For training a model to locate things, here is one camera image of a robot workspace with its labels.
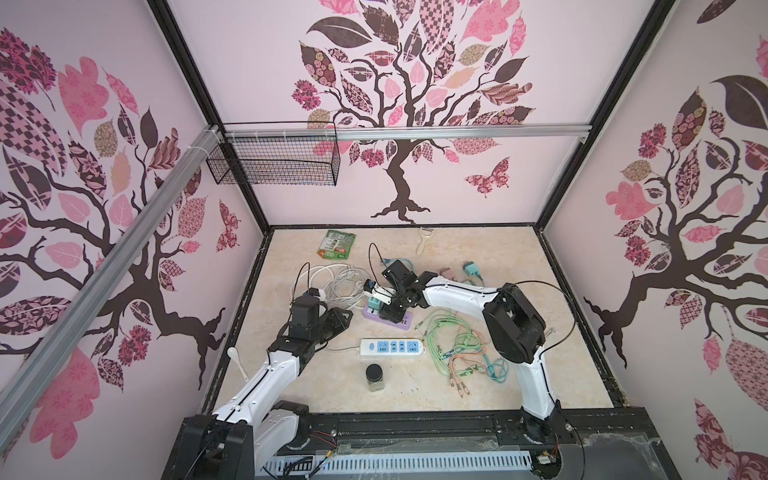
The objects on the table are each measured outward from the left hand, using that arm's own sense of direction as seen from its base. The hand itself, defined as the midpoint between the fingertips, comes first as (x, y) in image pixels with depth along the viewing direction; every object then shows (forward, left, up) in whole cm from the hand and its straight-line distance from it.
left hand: (352, 318), depth 85 cm
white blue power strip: (-6, -11, -5) cm, 14 cm away
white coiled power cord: (+16, +6, -7) cm, 19 cm away
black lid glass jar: (-16, -7, +1) cm, 18 cm away
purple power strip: (+4, -6, -6) cm, 9 cm away
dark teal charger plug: (+23, -41, -7) cm, 48 cm away
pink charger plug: (+21, -32, -6) cm, 39 cm away
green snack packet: (+35, +10, -8) cm, 38 cm away
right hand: (+7, -10, -5) cm, 13 cm away
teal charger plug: (+6, -6, -2) cm, 9 cm away
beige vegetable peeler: (+42, -25, -8) cm, 49 cm away
